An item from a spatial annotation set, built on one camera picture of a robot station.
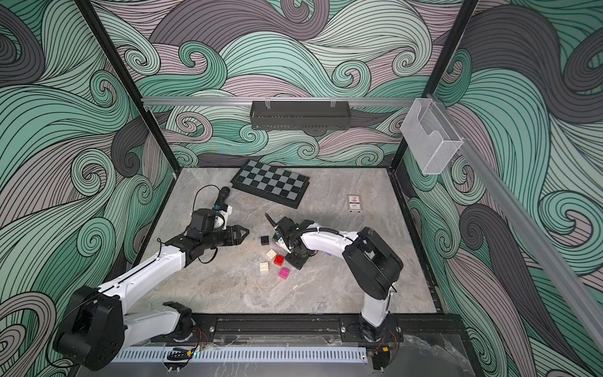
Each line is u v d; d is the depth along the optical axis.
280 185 1.09
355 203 1.04
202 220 0.65
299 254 0.75
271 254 0.89
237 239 0.76
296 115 0.95
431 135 0.77
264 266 0.85
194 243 0.63
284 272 0.85
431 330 0.75
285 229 0.72
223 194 1.06
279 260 0.87
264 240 0.92
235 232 0.76
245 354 0.70
